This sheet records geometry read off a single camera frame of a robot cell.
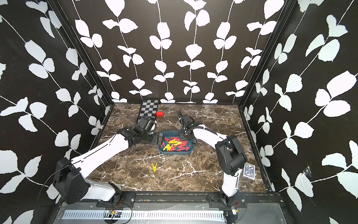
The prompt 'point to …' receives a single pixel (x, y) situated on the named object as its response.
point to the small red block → (160, 114)
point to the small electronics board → (114, 213)
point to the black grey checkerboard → (149, 109)
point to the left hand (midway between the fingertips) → (158, 136)
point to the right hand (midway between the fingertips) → (182, 134)
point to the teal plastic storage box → (175, 133)
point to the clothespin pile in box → (174, 144)
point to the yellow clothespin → (154, 168)
